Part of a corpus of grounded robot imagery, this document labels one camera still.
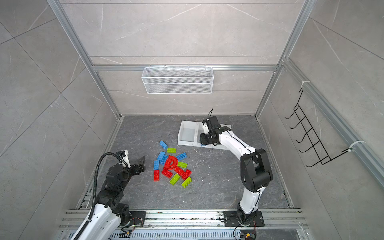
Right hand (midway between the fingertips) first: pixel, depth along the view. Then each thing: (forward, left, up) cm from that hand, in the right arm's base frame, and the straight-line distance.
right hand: (202, 138), depth 93 cm
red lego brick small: (-18, +22, -9) cm, 30 cm away
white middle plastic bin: (+10, +3, -3) cm, 11 cm away
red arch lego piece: (-12, +23, -9) cm, 27 cm away
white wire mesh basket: (+36, +16, +20) cm, 44 cm away
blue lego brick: (+1, +26, -8) cm, 28 cm away
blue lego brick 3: (-7, +14, -9) cm, 18 cm away
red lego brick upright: (-20, +28, -9) cm, 36 cm away
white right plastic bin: (-1, -12, -8) cm, 15 cm away
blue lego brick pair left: (-6, +28, -9) cm, 30 cm away
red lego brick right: (-19, +10, -9) cm, 23 cm away
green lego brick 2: (-13, +13, -10) cm, 21 cm away
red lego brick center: (-17, +15, -8) cm, 24 cm away
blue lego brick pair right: (-10, +25, -8) cm, 28 cm away
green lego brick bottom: (-22, +17, -9) cm, 30 cm away
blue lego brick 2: (-14, +29, -8) cm, 33 cm away
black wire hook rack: (-21, -49, +20) cm, 57 cm away
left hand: (-14, +38, +5) cm, 40 cm away
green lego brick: (-3, +20, -9) cm, 22 cm away
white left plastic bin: (+12, +11, -10) cm, 19 cm away
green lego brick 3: (-24, +10, -8) cm, 28 cm away
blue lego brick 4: (-8, 0, +5) cm, 10 cm away
